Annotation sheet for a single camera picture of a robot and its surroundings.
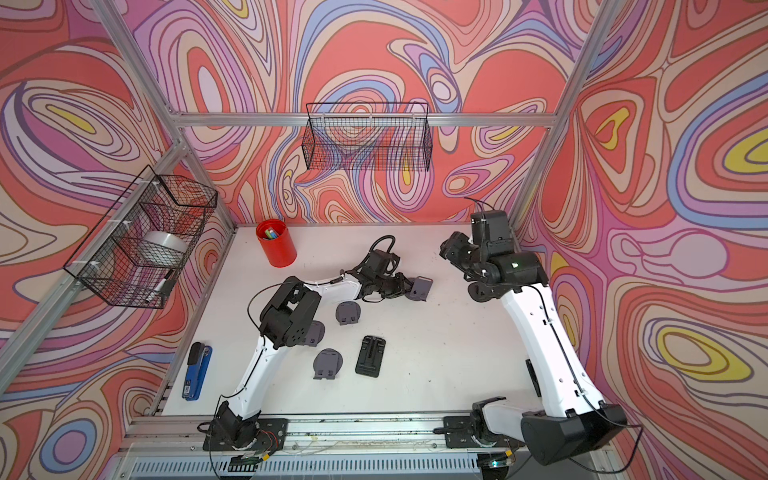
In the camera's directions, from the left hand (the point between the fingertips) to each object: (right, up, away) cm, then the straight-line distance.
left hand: (418, 291), depth 98 cm
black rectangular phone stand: (-15, -17, -14) cm, 27 cm away
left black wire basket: (-74, +11, -26) cm, 79 cm away
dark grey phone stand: (+21, 0, -3) cm, 21 cm away
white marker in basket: (-67, +3, -27) cm, 72 cm away
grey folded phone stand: (-28, -19, -14) cm, 36 cm away
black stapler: (+31, -22, -16) cm, 41 cm away
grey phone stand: (0, +2, -6) cm, 6 cm away
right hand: (+5, +12, -26) cm, 29 cm away
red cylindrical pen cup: (-48, +16, +4) cm, 51 cm away
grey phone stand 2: (-23, -6, -5) cm, 24 cm away
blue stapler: (-64, -19, -15) cm, 68 cm away
